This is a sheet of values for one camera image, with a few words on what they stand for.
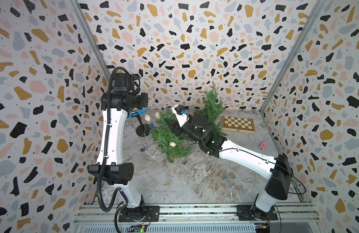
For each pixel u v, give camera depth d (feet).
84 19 2.40
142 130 3.42
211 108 2.48
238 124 3.60
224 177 2.81
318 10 2.35
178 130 2.03
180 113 1.82
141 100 2.10
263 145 3.26
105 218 2.36
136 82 1.99
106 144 1.42
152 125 2.50
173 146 2.33
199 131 1.70
